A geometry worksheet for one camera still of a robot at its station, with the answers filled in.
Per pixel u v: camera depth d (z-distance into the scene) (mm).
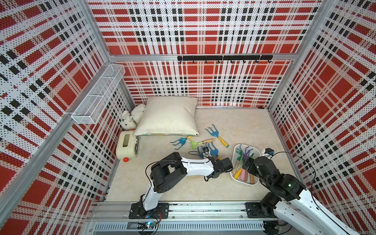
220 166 687
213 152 977
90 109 703
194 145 987
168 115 1020
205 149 797
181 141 1009
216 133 1045
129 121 1043
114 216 719
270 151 662
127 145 883
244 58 884
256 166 572
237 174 833
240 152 894
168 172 515
